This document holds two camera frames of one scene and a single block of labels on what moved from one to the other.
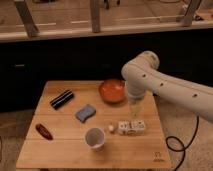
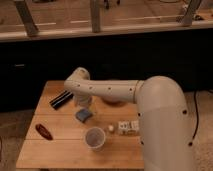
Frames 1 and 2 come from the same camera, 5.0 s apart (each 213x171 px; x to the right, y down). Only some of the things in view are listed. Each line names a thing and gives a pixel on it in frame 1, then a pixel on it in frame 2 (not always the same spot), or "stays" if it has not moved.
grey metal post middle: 96,15 stays
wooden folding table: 73,126 stays
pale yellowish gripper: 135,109 to 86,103
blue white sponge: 85,113 stays
